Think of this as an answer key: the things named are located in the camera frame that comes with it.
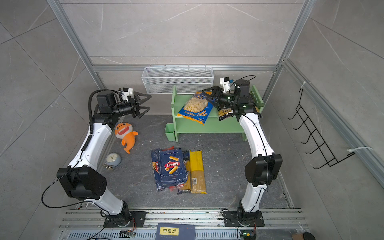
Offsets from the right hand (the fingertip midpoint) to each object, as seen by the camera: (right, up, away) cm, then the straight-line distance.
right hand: (203, 94), depth 73 cm
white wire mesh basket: (-27, +15, +22) cm, 38 cm away
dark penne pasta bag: (+14, -9, +5) cm, 17 cm away
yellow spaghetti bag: (-3, -45, +14) cm, 47 cm away
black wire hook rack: (+51, -21, -5) cm, 56 cm away
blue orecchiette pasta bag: (-3, -6, +5) cm, 8 cm away
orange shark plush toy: (-52, -19, +25) cm, 61 cm away
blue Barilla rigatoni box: (-17, -40, +8) cm, 44 cm away
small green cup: (-23, -20, +34) cm, 45 cm away
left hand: (-26, -3, -2) cm, 26 cm away
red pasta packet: (-17, -51, +8) cm, 54 cm away
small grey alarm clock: (-54, -36, +16) cm, 67 cm away
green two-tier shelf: (-11, -15, +22) cm, 29 cm away
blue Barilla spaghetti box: (-28, -39, +16) cm, 51 cm away
